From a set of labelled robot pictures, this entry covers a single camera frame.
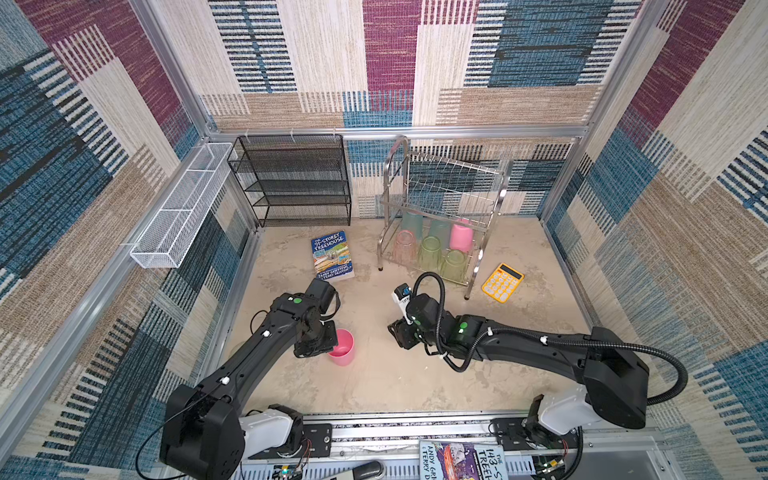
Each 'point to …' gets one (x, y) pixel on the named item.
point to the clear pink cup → (405, 248)
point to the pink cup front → (343, 353)
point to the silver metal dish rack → (438, 214)
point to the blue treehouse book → (331, 257)
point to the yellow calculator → (504, 283)
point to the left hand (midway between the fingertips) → (328, 344)
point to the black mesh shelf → (294, 180)
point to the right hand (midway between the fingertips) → (399, 327)
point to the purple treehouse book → (462, 461)
